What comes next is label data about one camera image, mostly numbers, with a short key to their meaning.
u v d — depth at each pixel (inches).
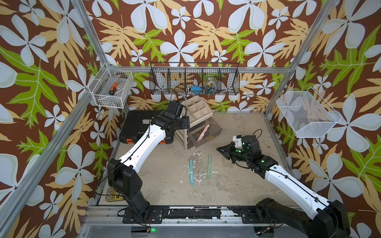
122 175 16.8
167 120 22.3
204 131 34.7
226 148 27.4
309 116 31.6
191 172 34.9
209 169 35.7
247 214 28.9
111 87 31.6
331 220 15.1
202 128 35.6
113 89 31.4
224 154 27.2
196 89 36.8
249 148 23.5
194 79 39.1
